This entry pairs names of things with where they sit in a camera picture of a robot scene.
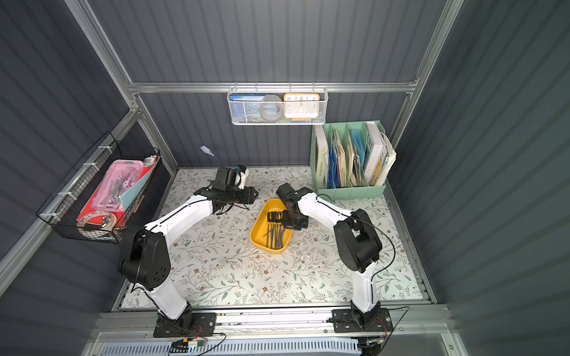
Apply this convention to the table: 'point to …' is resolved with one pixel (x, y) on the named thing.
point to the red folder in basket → (116, 216)
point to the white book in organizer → (375, 154)
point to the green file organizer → (349, 159)
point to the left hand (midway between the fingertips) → (250, 191)
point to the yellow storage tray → (257, 236)
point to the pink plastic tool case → (120, 175)
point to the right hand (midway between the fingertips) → (294, 225)
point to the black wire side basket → (73, 196)
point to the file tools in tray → (275, 230)
